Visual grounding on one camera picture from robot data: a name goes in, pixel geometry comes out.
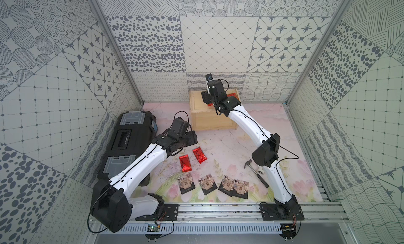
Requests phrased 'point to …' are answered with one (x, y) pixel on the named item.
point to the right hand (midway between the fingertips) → (211, 92)
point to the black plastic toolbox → (132, 133)
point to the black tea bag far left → (185, 183)
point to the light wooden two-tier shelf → (204, 117)
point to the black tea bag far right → (240, 189)
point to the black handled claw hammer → (262, 181)
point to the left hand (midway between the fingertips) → (192, 135)
